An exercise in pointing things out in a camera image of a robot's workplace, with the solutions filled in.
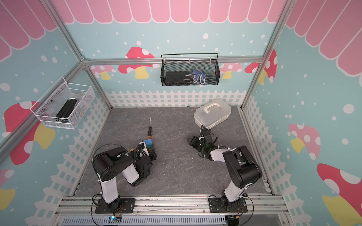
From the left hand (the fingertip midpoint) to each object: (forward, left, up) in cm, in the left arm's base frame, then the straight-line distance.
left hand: (150, 147), depth 93 cm
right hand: (+5, -26, +2) cm, 26 cm away
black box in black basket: (+32, -18, +32) cm, 49 cm away
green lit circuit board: (-39, +13, -5) cm, 42 cm away
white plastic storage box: (+25, -43, +8) cm, 50 cm away
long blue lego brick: (+1, 0, +6) cm, 6 cm away
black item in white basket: (+3, +36, +32) cm, 49 cm away
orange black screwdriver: (+15, +4, -3) cm, 16 cm away
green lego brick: (-1, -1, +3) cm, 3 cm away
